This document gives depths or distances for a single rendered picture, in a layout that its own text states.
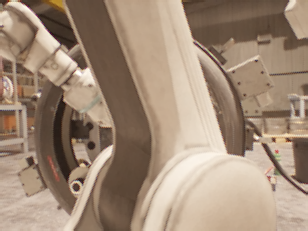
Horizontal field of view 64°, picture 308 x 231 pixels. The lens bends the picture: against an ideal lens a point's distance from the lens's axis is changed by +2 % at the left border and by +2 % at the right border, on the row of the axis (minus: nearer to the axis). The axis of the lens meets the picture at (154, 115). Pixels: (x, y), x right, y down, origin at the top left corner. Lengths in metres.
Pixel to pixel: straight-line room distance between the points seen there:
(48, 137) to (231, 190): 0.78
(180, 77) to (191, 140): 0.07
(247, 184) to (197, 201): 0.06
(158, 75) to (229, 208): 0.14
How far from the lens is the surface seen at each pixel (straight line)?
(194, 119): 0.27
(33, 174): 1.05
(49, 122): 0.93
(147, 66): 0.24
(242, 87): 0.78
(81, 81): 0.48
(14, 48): 0.49
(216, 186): 0.23
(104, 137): 0.81
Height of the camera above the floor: 0.68
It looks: 1 degrees down
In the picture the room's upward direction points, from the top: 3 degrees counter-clockwise
